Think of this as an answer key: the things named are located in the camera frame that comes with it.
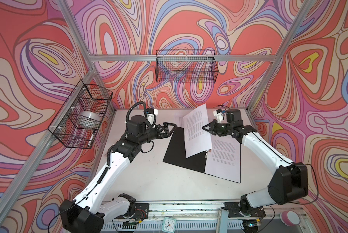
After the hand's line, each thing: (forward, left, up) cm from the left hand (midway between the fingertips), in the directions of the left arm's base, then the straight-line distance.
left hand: (172, 126), depth 69 cm
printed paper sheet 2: (-3, -33, -31) cm, 45 cm away
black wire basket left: (+3, +48, -2) cm, 48 cm away
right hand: (+6, -18, -11) cm, 22 cm away
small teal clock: (-37, +2, -29) cm, 47 cm away
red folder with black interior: (-1, -2, -28) cm, 28 cm away
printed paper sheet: (+2, -14, -15) cm, 21 cm away
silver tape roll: (+3, +40, +2) cm, 40 cm away
